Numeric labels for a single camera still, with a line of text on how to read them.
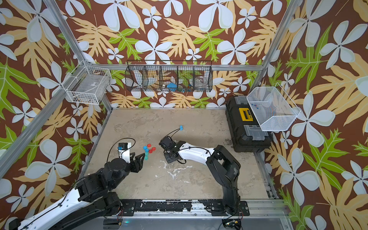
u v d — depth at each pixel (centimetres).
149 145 98
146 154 96
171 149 67
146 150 96
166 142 70
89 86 86
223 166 48
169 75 97
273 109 83
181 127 106
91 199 48
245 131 85
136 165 62
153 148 97
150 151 96
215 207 74
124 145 60
